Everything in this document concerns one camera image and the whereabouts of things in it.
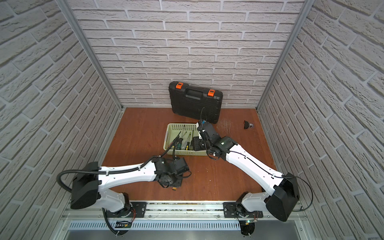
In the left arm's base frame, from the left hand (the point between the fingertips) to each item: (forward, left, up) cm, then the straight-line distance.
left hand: (182, 182), depth 77 cm
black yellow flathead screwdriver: (+26, -2, -5) cm, 27 cm away
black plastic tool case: (+48, -7, +12) cm, 50 cm away
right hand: (+17, -8, +13) cm, 23 cm away
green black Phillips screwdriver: (+26, +3, -1) cm, 27 cm away
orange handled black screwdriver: (-3, +4, +1) cm, 5 cm away
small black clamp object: (+41, -45, -3) cm, 61 cm away
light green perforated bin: (+36, +9, -5) cm, 37 cm away
